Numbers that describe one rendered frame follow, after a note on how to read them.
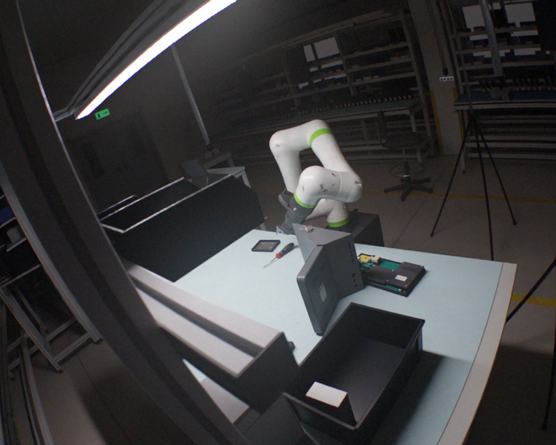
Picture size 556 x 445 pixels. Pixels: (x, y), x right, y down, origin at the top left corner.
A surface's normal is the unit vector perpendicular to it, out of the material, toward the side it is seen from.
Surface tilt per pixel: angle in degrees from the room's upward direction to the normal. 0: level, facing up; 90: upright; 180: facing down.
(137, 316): 90
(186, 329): 0
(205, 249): 90
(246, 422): 90
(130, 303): 90
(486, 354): 0
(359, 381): 0
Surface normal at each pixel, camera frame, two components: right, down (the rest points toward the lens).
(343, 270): 0.18, 0.36
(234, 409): -0.30, -0.86
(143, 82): 0.72, 0.07
